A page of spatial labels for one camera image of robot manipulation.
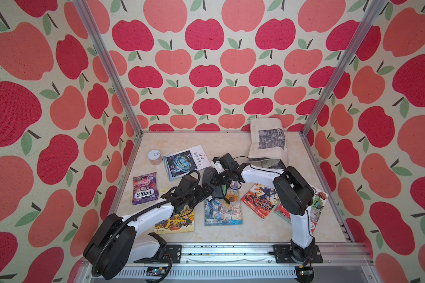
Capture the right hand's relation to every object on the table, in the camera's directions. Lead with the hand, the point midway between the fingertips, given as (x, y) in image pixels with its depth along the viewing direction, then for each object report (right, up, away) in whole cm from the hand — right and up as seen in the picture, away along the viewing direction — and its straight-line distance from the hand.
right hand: (211, 184), depth 94 cm
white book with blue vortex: (-20, +10, +10) cm, 25 cm away
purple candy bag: (-36, -2, -2) cm, 36 cm away
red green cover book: (+51, -10, -9) cm, 53 cm away
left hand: (-1, -4, -10) cm, 11 cm away
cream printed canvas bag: (+34, +21, +11) cm, 42 cm away
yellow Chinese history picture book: (-17, -16, -12) cm, 27 cm away
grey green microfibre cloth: (0, +4, -3) cm, 5 cm away
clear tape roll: (-34, +15, +8) cm, 37 cm away
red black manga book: (+25, -7, -6) cm, 27 cm away
